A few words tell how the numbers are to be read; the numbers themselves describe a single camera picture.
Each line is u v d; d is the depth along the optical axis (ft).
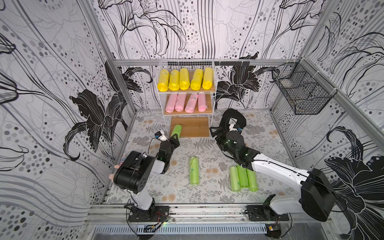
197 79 2.42
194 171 2.75
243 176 2.69
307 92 2.89
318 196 1.34
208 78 2.39
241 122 3.43
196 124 3.51
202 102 2.81
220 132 2.34
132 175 1.56
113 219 2.45
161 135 2.71
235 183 2.60
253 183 2.61
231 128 2.44
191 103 2.81
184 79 2.37
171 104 2.78
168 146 2.36
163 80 2.43
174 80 2.38
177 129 3.14
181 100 2.87
